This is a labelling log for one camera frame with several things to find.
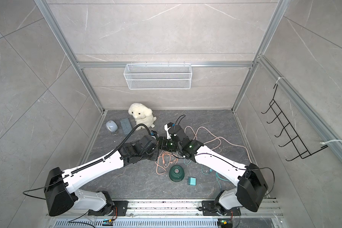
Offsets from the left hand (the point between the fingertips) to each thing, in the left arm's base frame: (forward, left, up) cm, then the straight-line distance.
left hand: (158, 149), depth 78 cm
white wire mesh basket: (+52, +1, +13) cm, 53 cm away
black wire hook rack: (-13, -62, +17) cm, 66 cm away
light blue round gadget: (+25, +36, -9) cm, 45 cm away
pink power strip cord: (+17, -41, -16) cm, 47 cm away
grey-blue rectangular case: (+28, +27, -14) cm, 42 cm away
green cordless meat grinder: (-12, -10, -5) cm, 16 cm away
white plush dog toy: (+27, +12, 0) cm, 30 cm away
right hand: (+1, +1, +5) cm, 5 cm away
